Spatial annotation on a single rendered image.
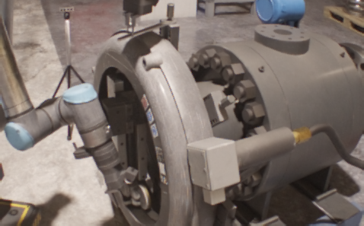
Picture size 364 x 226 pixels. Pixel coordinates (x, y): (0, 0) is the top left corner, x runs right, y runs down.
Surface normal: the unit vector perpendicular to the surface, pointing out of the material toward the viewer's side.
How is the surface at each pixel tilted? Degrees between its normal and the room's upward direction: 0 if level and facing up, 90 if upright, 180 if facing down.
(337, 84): 50
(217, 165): 67
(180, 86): 37
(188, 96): 42
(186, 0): 90
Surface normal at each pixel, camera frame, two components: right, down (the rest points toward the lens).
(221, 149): 0.45, 0.02
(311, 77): 0.33, -0.43
